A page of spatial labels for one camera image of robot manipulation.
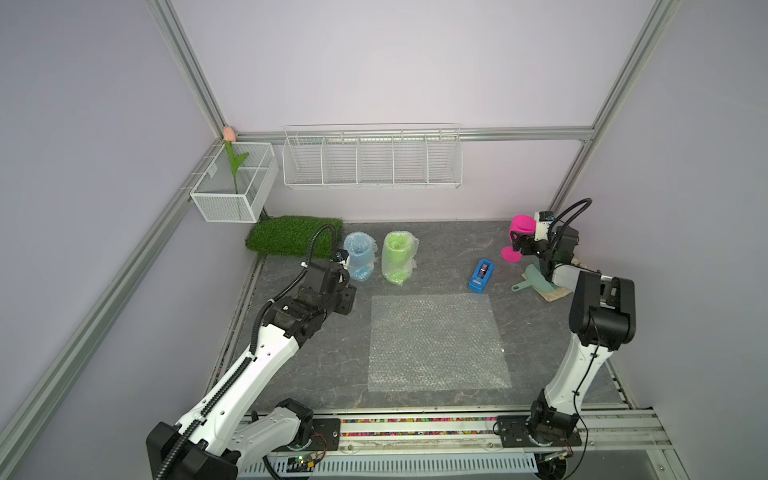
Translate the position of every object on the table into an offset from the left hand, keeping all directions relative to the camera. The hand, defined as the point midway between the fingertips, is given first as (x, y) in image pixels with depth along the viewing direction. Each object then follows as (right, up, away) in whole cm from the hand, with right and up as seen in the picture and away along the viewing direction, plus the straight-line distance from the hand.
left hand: (341, 288), depth 77 cm
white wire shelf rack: (+6, +41, +23) cm, 48 cm away
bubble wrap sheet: (+3, +10, +18) cm, 21 cm away
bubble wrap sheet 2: (+15, +8, +18) cm, 24 cm away
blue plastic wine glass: (+3, +10, +18) cm, 21 cm away
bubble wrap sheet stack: (+26, -18, +12) cm, 34 cm away
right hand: (+58, +17, +24) cm, 65 cm away
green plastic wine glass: (+15, +8, +18) cm, 24 cm away
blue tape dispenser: (+43, +1, +25) cm, 50 cm away
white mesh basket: (-34, +25, +3) cm, 43 cm away
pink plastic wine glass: (+56, +19, +22) cm, 63 cm away
